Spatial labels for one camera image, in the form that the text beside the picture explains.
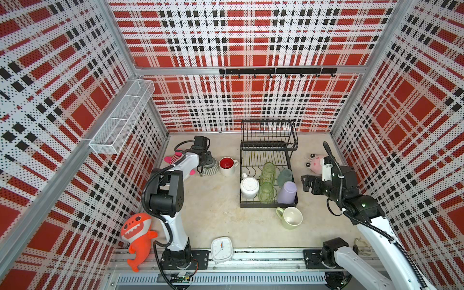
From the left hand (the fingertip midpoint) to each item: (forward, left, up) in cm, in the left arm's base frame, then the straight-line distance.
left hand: (207, 158), depth 100 cm
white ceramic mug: (-20, -23, +4) cm, 31 cm away
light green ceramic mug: (-31, -43, -6) cm, 53 cm away
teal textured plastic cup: (-11, -43, -2) cm, 44 cm away
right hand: (-22, -50, +15) cm, 57 cm away
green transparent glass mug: (-22, -31, +2) cm, 38 cm away
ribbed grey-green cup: (-7, -3, 0) cm, 7 cm away
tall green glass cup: (-14, -33, +8) cm, 36 cm away
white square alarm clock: (-45, -11, -3) cm, 46 cm away
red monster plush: (-38, +25, +2) cm, 46 cm away
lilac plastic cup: (-24, -40, +4) cm, 47 cm away
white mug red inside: (-2, -11, -4) cm, 12 cm away
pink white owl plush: (-23, 0, +26) cm, 35 cm away
